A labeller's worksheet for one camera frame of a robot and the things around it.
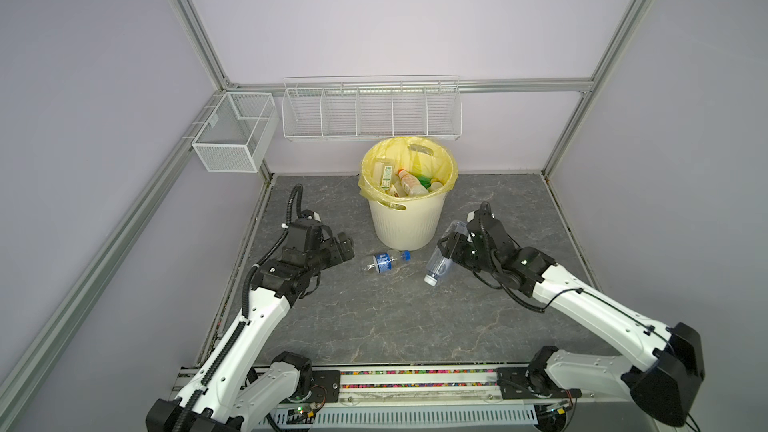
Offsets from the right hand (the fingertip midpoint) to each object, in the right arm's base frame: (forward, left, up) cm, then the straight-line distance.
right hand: (443, 247), depth 77 cm
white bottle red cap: (+20, +8, +3) cm, 21 cm away
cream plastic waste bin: (+9, +9, -4) cm, 13 cm away
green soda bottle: (+27, +3, -3) cm, 27 cm away
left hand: (-1, +27, 0) cm, 27 cm away
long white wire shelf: (+47, +22, +12) cm, 53 cm away
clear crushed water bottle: (-5, +2, 0) cm, 5 cm away
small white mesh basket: (+43, +68, +5) cm, 80 cm away
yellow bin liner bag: (+31, +5, +4) cm, 32 cm away
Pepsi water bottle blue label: (+4, +16, -15) cm, 22 cm away
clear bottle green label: (+22, +17, +5) cm, 28 cm away
